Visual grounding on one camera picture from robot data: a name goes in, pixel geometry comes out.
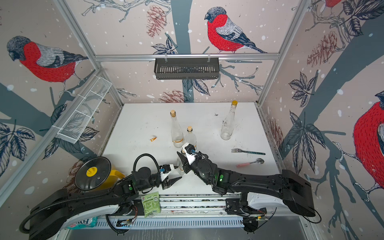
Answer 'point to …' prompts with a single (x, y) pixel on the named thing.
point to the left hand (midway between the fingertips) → (180, 170)
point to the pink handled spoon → (259, 161)
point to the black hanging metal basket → (186, 68)
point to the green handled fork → (237, 150)
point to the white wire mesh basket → (71, 129)
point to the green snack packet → (151, 203)
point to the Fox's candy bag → (86, 223)
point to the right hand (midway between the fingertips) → (181, 149)
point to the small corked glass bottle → (190, 137)
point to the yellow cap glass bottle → (227, 126)
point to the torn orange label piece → (153, 139)
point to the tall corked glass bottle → (177, 134)
